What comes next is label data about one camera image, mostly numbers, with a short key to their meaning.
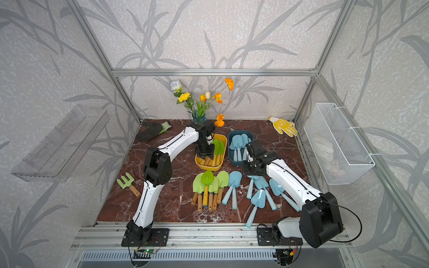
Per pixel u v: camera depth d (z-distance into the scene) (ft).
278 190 2.90
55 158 2.14
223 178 3.00
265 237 2.39
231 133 3.53
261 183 2.92
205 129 2.42
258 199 2.75
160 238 2.41
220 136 3.36
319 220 1.32
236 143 3.46
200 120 3.25
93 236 2.49
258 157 2.03
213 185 2.91
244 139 3.55
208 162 3.19
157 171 1.90
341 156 1.96
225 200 2.69
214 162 3.10
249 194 2.77
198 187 2.85
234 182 2.97
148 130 3.79
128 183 2.96
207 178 2.98
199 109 3.20
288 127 3.87
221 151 3.31
